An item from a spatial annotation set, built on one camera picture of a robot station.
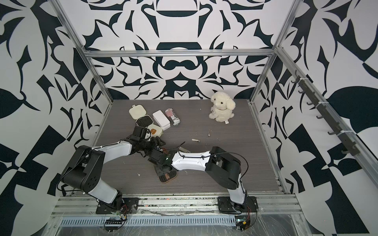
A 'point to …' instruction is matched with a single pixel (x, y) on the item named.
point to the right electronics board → (242, 223)
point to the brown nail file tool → (167, 176)
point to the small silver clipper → (196, 140)
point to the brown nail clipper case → (172, 175)
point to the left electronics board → (112, 224)
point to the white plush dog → (223, 105)
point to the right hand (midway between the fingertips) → (159, 167)
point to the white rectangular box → (162, 120)
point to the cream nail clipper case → (155, 130)
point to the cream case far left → (138, 113)
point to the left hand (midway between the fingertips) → (162, 144)
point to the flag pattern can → (173, 117)
